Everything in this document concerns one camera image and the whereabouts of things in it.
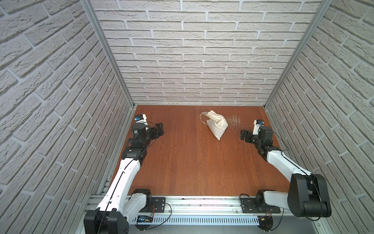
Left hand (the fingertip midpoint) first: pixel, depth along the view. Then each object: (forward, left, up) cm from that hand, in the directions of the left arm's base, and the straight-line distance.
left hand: (153, 122), depth 79 cm
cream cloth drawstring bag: (+9, -39, -12) cm, 42 cm away
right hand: (+2, -55, -10) cm, 56 cm away
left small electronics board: (-42, +2, -26) cm, 49 cm away
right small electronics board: (-45, -58, -23) cm, 77 cm away
